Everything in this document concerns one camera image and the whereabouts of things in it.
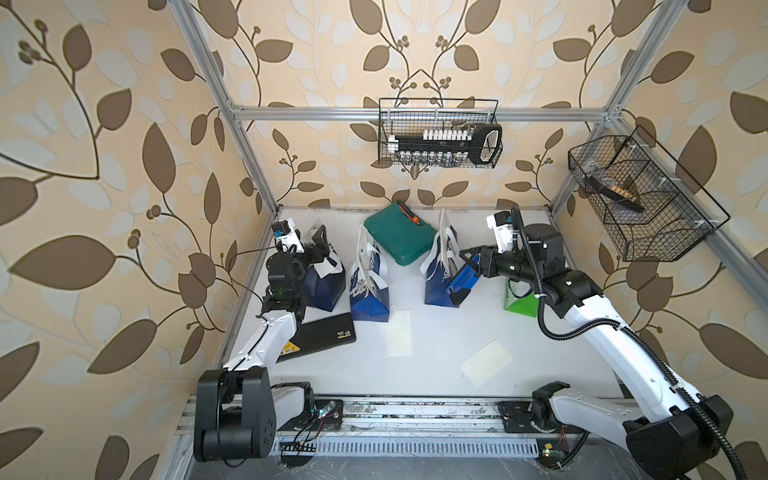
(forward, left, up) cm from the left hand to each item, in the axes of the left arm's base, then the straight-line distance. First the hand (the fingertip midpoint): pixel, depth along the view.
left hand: (305, 225), depth 79 cm
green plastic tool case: (+19, -25, -24) cm, 40 cm away
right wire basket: (-2, -88, +6) cm, 89 cm away
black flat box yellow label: (-20, -2, -26) cm, 33 cm away
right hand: (-9, -42, +1) cm, 42 cm away
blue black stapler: (-16, -41, -2) cm, 44 cm away
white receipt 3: (-4, -5, -13) cm, 15 cm away
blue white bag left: (-15, -18, -3) cm, 24 cm away
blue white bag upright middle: (-10, -36, -3) cm, 38 cm away
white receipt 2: (-27, -50, -27) cm, 63 cm away
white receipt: (-18, -26, -28) cm, 42 cm away
